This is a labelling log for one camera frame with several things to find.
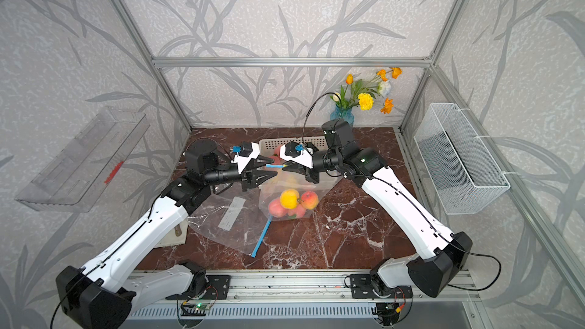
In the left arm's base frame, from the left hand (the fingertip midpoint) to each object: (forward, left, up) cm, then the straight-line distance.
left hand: (273, 169), depth 65 cm
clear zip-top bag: (-2, +18, -33) cm, 37 cm away
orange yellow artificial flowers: (+40, -33, -4) cm, 52 cm away
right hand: (+2, -4, +1) cm, 5 cm away
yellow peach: (0, -4, -19) cm, 19 cm away
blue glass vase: (+47, -28, -20) cm, 59 cm away
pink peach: (+1, -11, -21) cm, 24 cm away
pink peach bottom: (-1, -8, -27) cm, 28 cm away
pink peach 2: (-1, +1, -24) cm, 24 cm away
